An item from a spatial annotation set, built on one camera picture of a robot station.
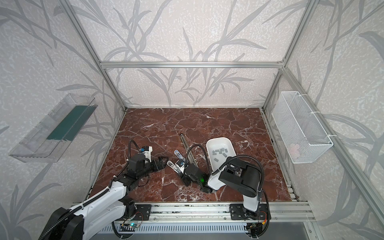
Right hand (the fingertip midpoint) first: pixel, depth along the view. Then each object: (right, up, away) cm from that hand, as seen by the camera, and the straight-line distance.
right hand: (180, 167), depth 88 cm
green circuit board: (-20, -22, -18) cm, 35 cm away
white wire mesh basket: (+55, +21, -27) cm, 65 cm away
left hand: (-8, +8, -3) cm, 11 cm away
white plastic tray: (+23, +13, +7) cm, 28 cm away
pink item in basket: (+58, +13, -16) cm, 62 cm away
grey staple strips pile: (+25, +8, +8) cm, 28 cm away
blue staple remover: (-2, +7, +4) cm, 8 cm away
